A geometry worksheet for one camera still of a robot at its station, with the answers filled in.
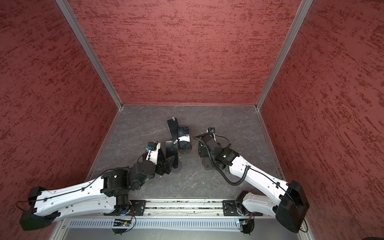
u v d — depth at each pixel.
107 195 0.48
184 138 0.92
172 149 0.83
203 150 0.59
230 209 0.74
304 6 0.71
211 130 0.70
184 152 0.94
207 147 0.57
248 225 0.72
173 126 0.95
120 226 0.72
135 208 0.74
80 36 0.81
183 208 0.76
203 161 0.90
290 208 0.38
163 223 0.71
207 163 0.85
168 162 0.61
